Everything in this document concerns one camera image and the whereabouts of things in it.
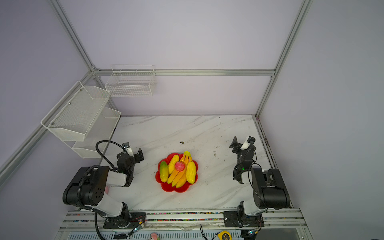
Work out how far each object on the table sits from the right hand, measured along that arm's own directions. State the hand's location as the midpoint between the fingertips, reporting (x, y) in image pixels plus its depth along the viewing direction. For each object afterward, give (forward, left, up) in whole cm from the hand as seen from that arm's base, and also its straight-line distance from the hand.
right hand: (241, 137), depth 88 cm
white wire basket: (+31, +69, +20) cm, 79 cm away
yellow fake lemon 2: (-19, +30, -7) cm, 36 cm away
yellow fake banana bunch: (-21, +37, -11) cm, 44 cm away
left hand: (-4, +68, -8) cm, 69 cm away
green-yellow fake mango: (-18, +45, -8) cm, 49 cm away
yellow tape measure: (-47, +13, -13) cm, 50 cm away
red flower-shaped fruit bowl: (-27, +42, -10) cm, 51 cm away
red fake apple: (-16, +36, -6) cm, 40 cm away
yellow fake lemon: (-14, +41, -10) cm, 45 cm away
